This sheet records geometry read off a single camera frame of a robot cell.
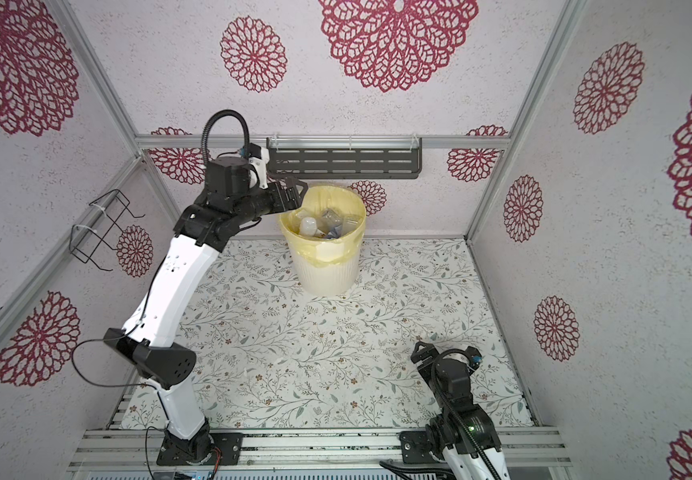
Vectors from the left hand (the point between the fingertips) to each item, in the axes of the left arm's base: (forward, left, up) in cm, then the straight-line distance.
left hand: (291, 193), depth 72 cm
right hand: (-27, -33, -32) cm, 53 cm away
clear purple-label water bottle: (+7, -15, -16) cm, 23 cm away
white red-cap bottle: (+6, -2, -17) cm, 18 cm away
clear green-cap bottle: (+11, -8, -20) cm, 24 cm away
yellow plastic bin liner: (+17, -13, -16) cm, 27 cm away
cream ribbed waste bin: (-4, -8, -23) cm, 25 cm away
